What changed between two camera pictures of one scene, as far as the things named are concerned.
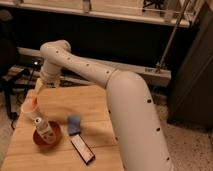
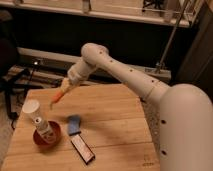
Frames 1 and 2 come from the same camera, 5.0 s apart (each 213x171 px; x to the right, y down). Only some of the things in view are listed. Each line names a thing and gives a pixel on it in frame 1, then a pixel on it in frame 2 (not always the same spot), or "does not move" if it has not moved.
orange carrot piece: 34,102 to 56,98
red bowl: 57,132 does not move
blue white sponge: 74,124 does not move
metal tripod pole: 172,37 does not move
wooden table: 71,131 does not move
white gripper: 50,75 to 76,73
